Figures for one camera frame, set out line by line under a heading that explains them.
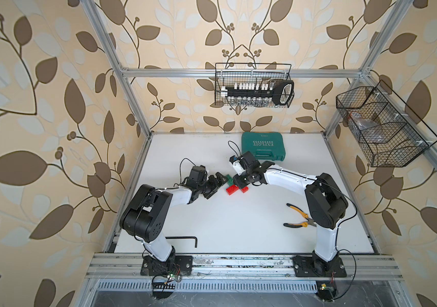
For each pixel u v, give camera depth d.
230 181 0.94
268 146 1.08
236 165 0.86
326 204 0.50
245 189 0.93
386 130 0.74
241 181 0.83
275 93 0.84
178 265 0.74
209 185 0.84
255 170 0.71
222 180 0.86
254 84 0.81
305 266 0.73
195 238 0.81
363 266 0.74
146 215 0.47
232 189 0.93
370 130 0.70
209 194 0.86
